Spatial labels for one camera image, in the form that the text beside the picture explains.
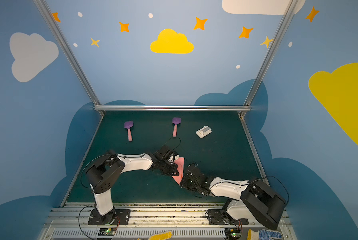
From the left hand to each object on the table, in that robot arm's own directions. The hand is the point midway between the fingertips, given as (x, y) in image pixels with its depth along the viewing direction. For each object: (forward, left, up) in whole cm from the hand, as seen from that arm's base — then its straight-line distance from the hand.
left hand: (179, 174), depth 88 cm
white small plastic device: (+33, -18, 0) cm, 37 cm away
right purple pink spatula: (+42, +3, +1) cm, 43 cm away
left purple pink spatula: (+39, +40, 0) cm, 56 cm away
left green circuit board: (-28, +35, -2) cm, 45 cm away
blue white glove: (-28, -40, -1) cm, 50 cm away
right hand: (-4, 0, 0) cm, 4 cm away
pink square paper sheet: (+7, 0, +2) cm, 7 cm away
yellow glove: (-30, +9, -1) cm, 31 cm away
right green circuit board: (-28, -26, -2) cm, 38 cm away
